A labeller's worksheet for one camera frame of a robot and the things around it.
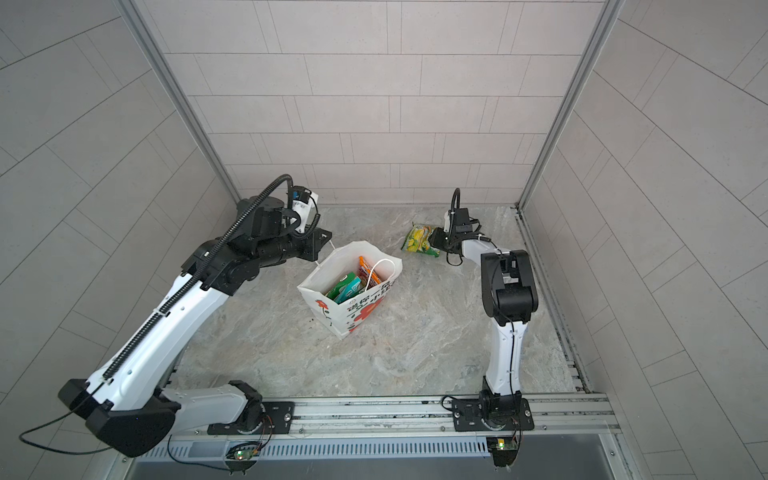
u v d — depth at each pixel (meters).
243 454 0.64
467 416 0.71
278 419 0.71
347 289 0.79
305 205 0.58
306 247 0.57
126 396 0.36
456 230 0.82
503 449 0.68
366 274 0.85
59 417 0.35
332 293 0.77
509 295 0.54
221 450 0.69
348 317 0.72
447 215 0.96
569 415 0.72
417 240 1.02
